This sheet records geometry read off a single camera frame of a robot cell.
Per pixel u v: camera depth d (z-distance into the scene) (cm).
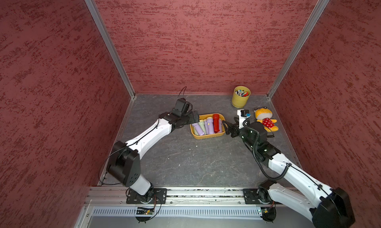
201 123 97
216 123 97
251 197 73
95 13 76
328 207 39
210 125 95
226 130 71
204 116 100
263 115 101
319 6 74
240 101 106
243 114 65
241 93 107
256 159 57
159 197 74
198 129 92
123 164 43
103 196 76
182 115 66
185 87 124
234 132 68
